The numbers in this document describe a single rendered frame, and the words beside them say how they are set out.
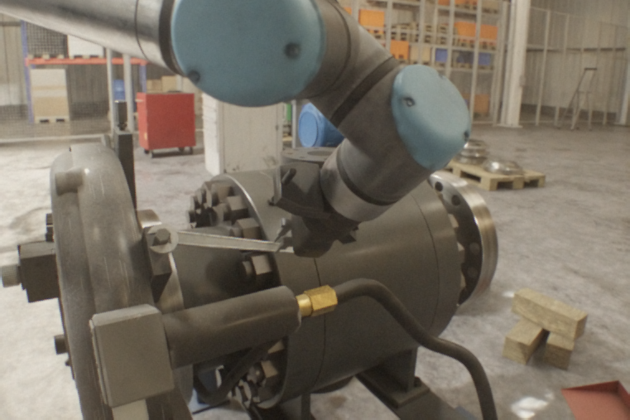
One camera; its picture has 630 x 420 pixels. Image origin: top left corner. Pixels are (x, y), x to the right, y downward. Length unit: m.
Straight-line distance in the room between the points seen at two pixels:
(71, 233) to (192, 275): 0.29
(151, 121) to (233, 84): 5.93
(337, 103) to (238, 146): 4.37
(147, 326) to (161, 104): 5.71
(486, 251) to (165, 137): 5.39
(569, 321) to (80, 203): 1.84
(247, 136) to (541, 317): 3.54
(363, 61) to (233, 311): 0.39
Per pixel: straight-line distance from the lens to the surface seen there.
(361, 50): 0.41
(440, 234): 1.11
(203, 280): 0.93
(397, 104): 0.38
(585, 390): 2.02
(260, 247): 0.66
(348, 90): 0.40
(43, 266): 0.92
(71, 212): 0.76
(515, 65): 12.90
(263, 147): 4.85
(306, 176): 0.50
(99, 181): 0.78
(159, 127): 6.24
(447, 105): 0.41
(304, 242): 0.58
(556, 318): 2.10
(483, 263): 1.34
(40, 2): 0.41
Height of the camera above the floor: 1.12
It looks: 14 degrees down
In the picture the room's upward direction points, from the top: 1 degrees clockwise
